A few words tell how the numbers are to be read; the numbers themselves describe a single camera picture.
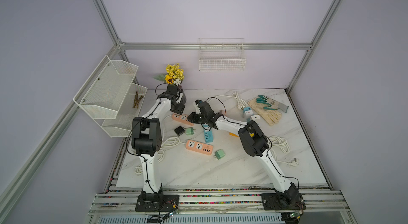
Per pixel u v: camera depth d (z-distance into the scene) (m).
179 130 0.98
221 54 0.97
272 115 1.05
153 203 0.67
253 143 0.62
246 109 1.07
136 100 0.97
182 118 1.01
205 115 0.84
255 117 0.96
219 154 0.88
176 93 0.84
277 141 0.92
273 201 0.73
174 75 0.93
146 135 0.55
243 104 1.11
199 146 0.90
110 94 0.79
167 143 0.90
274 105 1.11
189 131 0.96
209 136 0.94
